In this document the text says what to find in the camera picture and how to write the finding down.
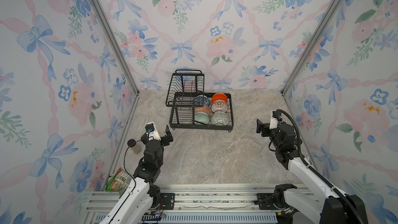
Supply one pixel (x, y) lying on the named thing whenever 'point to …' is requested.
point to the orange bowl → (219, 96)
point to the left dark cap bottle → (134, 146)
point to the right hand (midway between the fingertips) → (266, 118)
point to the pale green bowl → (202, 117)
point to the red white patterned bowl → (204, 108)
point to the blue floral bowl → (200, 100)
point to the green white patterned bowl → (220, 118)
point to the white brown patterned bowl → (219, 104)
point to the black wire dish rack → (185, 84)
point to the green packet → (119, 183)
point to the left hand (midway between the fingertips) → (158, 126)
